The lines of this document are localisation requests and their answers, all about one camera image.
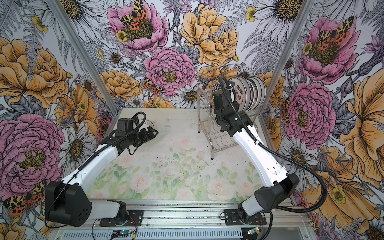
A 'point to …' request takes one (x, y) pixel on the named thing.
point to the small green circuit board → (122, 231)
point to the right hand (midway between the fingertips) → (226, 106)
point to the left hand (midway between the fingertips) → (152, 139)
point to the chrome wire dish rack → (207, 121)
